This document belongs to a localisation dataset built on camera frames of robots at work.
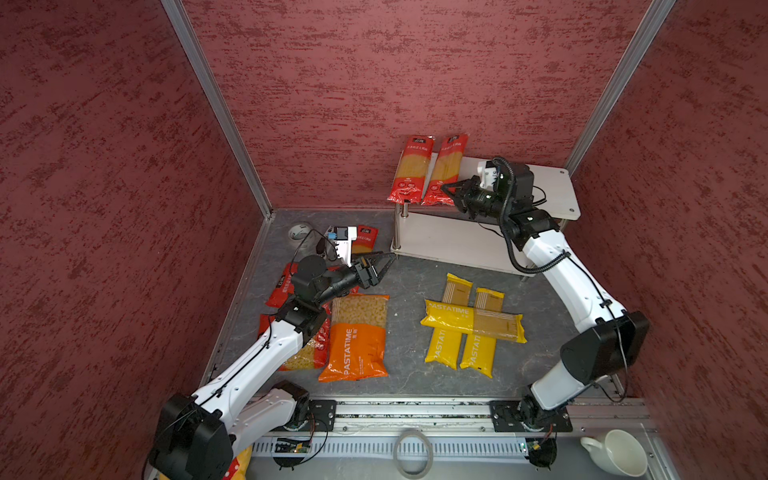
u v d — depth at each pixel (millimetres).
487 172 691
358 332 848
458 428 737
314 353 823
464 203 672
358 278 623
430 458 659
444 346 852
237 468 641
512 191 562
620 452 668
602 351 425
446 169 779
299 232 1136
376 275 621
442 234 1110
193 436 383
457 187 715
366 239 1097
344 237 631
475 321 859
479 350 835
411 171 806
